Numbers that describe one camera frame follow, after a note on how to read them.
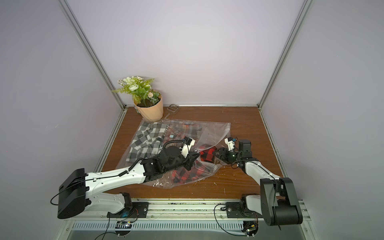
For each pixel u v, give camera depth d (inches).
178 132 38.5
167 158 21.6
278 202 16.1
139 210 28.7
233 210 28.6
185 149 25.8
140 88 36.3
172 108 46.2
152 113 40.5
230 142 32.2
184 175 32.0
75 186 16.6
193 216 28.6
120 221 28.0
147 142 38.0
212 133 38.3
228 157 30.2
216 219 28.0
